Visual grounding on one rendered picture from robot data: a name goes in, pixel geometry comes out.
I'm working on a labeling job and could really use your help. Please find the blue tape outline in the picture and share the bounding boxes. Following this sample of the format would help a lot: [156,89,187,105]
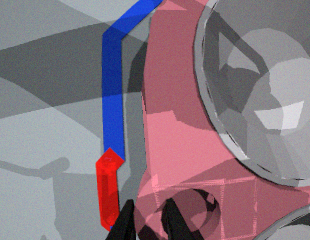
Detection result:
[96,0,163,232]

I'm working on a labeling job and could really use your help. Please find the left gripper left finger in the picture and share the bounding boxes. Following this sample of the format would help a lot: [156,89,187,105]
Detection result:
[105,199,136,240]

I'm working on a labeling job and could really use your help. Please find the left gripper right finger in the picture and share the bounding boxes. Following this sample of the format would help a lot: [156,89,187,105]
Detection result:
[166,198,195,240]

